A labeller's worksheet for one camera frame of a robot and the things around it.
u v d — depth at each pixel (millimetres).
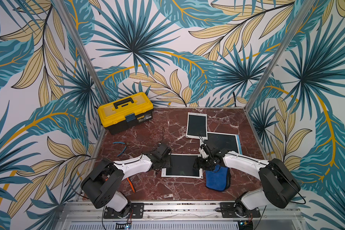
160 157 689
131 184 813
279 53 858
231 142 1006
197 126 1074
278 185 438
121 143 982
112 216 718
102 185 428
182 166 886
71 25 734
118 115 928
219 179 835
